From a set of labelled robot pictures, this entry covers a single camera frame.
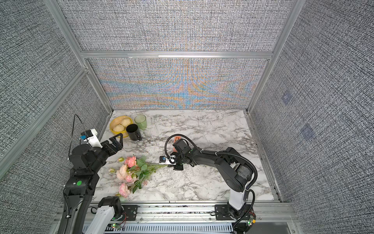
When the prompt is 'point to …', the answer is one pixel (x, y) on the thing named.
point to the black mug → (133, 132)
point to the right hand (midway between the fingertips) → (168, 159)
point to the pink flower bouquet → (131, 173)
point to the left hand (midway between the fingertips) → (118, 135)
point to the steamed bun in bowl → (119, 128)
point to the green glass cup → (140, 120)
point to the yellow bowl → (116, 121)
